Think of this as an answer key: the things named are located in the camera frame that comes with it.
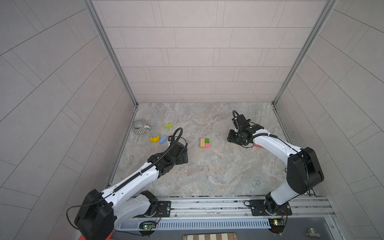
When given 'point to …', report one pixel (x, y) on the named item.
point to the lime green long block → (168, 126)
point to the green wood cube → (207, 140)
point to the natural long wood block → (202, 143)
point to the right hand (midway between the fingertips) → (228, 138)
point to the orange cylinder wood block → (170, 135)
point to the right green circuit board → (277, 225)
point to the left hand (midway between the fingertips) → (183, 153)
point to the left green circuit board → (147, 226)
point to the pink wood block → (207, 145)
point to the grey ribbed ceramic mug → (139, 127)
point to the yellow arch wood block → (154, 139)
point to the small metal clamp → (312, 233)
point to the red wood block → (258, 145)
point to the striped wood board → (223, 236)
